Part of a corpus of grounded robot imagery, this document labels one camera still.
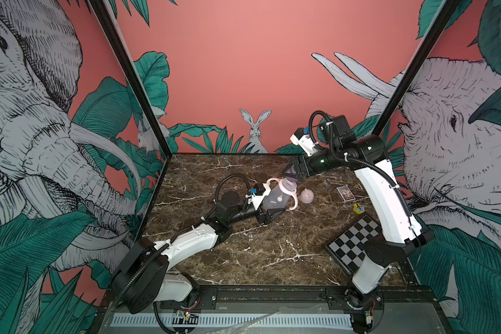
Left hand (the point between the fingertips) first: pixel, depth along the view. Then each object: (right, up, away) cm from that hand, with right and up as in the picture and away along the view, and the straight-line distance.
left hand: (279, 197), depth 73 cm
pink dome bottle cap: (+16, -2, +25) cm, 30 cm away
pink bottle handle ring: (0, +4, -7) cm, 8 cm away
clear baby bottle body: (-1, -1, 0) cm, 1 cm away
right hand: (+2, +11, -7) cm, 13 cm away
